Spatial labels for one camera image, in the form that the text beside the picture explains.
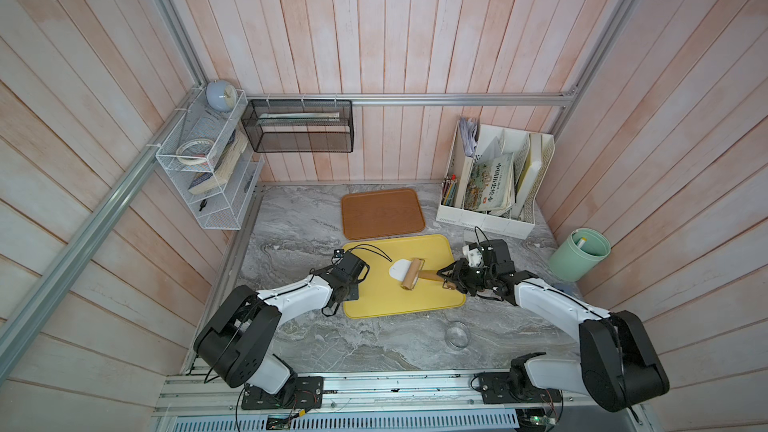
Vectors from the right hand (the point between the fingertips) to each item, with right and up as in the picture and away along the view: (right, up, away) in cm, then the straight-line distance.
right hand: (441, 274), depth 88 cm
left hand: (-29, -7, +3) cm, 30 cm away
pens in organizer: (+5, +26, +10) cm, 28 cm away
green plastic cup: (+39, +7, -4) cm, 40 cm away
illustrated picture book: (+19, +28, +10) cm, 35 cm away
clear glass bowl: (+4, -17, -4) cm, 17 cm away
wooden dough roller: (-8, 0, +5) cm, 9 cm away
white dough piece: (-12, 0, +8) cm, 15 cm away
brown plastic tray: (-18, +19, +23) cm, 35 cm away
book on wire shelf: (-61, +34, -6) cm, 70 cm away
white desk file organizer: (+30, +37, +5) cm, 48 cm away
